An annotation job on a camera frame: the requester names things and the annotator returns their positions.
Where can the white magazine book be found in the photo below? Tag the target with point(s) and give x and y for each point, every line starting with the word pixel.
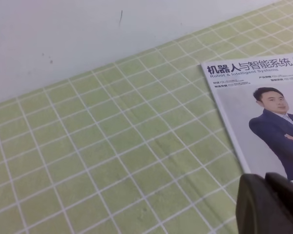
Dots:
pixel 255 99

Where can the left hand in black glove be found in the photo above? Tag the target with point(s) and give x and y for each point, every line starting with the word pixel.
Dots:
pixel 264 204

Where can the green checkered tablecloth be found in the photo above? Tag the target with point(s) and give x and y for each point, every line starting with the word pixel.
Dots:
pixel 136 146

